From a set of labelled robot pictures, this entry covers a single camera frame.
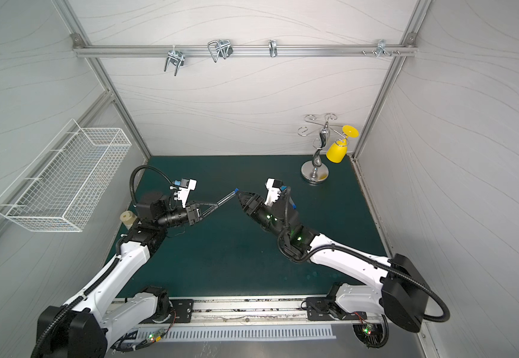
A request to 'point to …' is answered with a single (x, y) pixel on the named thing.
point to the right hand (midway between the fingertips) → (238, 195)
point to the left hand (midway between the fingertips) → (213, 208)
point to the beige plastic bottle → (128, 218)
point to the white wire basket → (65, 183)
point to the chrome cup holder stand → (313, 171)
